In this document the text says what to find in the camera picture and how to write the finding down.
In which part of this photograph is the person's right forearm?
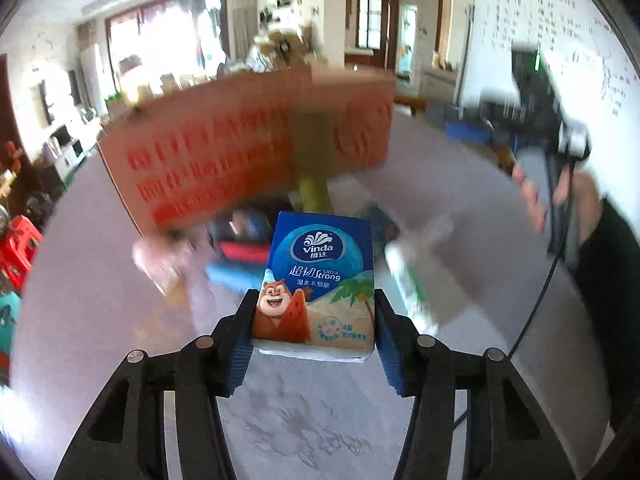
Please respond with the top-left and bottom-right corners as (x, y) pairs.
(570, 200), (640, 431)

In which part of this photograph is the cardboard box with red print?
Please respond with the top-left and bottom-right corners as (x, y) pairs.
(97, 65), (398, 238)

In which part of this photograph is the dark blue and red pouch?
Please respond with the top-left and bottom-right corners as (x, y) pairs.
(207, 209), (275, 263)

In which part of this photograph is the television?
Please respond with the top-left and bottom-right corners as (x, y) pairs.
(66, 69), (83, 107)

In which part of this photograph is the black cable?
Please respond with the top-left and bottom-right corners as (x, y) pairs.
(450, 155), (571, 428)

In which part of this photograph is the whiteboard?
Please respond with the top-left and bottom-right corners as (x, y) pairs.
(455, 0), (640, 161)

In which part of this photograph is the grey desktop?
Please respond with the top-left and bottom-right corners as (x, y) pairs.
(10, 105), (621, 480)

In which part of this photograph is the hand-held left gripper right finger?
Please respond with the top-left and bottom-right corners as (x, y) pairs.
(374, 287), (576, 480)

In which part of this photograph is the person's right hand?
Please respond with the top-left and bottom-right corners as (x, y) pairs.
(512, 161), (604, 244)

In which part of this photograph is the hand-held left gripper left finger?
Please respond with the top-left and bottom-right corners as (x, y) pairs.
(52, 290), (258, 480)

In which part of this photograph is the wooden door with glass panes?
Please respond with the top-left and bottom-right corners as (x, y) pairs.
(356, 0), (399, 69)

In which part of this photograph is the large bright window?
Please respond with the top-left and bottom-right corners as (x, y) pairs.
(105, 0), (227, 92)

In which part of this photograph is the yellow-green packet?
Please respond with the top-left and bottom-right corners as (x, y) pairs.
(297, 172), (333, 216)

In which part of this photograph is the green white tube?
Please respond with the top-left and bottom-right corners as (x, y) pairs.
(385, 242), (441, 331)

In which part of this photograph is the blue tissue pack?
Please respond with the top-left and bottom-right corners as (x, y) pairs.
(250, 211), (377, 363)

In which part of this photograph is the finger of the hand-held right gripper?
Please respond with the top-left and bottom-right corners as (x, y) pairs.
(442, 105), (516, 153)

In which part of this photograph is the red plastic stool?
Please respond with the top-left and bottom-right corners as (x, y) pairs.
(0, 215), (43, 291)

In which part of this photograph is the pink tissue pack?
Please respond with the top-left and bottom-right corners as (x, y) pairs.
(132, 237), (191, 296)

